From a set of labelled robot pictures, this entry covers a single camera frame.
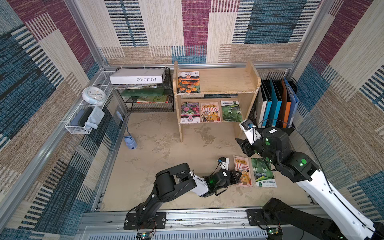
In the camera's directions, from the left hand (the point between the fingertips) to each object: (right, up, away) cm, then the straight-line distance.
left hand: (244, 174), depth 82 cm
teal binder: (+14, +39, +1) cm, 42 cm away
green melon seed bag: (+13, -3, +5) cm, 14 cm away
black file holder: (+23, +52, +10) cm, 58 cm away
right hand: (-6, +23, -15) cm, 28 cm away
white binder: (+10, +37, +3) cm, 39 cm away
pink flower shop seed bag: (0, +4, +5) cm, 6 cm away
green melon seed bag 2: (-5, +35, +8) cm, 36 cm away
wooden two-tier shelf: (-11, +48, +34) cm, 59 cm away
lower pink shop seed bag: (-18, +34, +8) cm, 39 cm away
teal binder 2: (+20, +37, +5) cm, 43 cm away
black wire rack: (-74, +42, +37) cm, 92 cm away
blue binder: (+28, +38, +1) cm, 48 cm away
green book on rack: (-57, +46, +12) cm, 74 cm away
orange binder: (+25, +37, +5) cm, 45 cm away
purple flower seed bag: (-30, +34, +8) cm, 46 cm away
